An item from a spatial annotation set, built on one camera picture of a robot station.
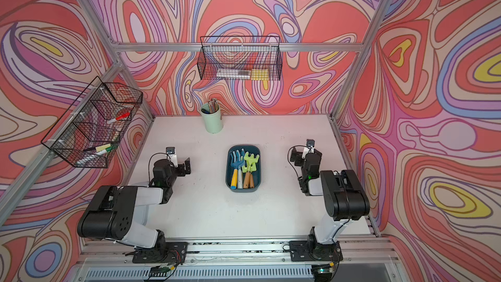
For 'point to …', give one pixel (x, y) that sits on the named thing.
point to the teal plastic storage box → (252, 149)
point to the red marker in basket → (119, 118)
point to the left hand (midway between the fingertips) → (180, 159)
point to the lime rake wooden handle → (252, 162)
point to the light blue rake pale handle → (240, 179)
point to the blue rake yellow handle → (235, 166)
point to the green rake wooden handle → (246, 169)
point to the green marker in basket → (103, 149)
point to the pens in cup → (213, 106)
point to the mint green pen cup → (212, 121)
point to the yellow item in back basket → (259, 74)
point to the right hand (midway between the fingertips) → (304, 152)
